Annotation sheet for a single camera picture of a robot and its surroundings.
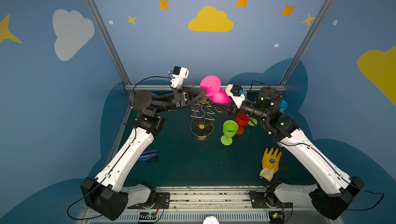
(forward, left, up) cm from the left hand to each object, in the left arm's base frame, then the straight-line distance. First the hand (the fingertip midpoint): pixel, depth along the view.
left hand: (205, 93), depth 49 cm
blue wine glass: (+27, -51, -37) cm, 68 cm away
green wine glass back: (+13, -16, -41) cm, 46 cm away
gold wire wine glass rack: (+20, -1, -51) cm, 54 cm away
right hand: (+9, -7, -9) cm, 14 cm away
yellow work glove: (-5, -38, -50) cm, 63 cm away
